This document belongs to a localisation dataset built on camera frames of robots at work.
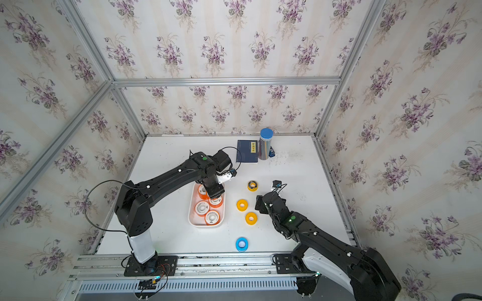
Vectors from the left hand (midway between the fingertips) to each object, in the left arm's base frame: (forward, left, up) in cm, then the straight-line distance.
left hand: (217, 190), depth 83 cm
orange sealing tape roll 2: (-2, +1, -8) cm, 8 cm away
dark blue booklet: (+32, -14, -10) cm, 36 cm away
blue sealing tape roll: (-20, -11, -10) cm, 25 cm away
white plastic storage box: (-10, +11, -10) cm, 18 cm away
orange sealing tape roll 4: (-9, +3, -10) cm, 13 cm away
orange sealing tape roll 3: (-4, +8, -10) cm, 13 cm away
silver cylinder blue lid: (+26, -23, +7) cm, 36 cm away
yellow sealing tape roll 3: (-9, -15, -11) cm, 21 cm away
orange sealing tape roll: (+3, +8, -7) cm, 11 cm away
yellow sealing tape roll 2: (-2, -11, -11) cm, 16 cm away
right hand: (-2, -22, -3) cm, 23 cm away
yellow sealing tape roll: (+8, -17, -10) cm, 21 cm away
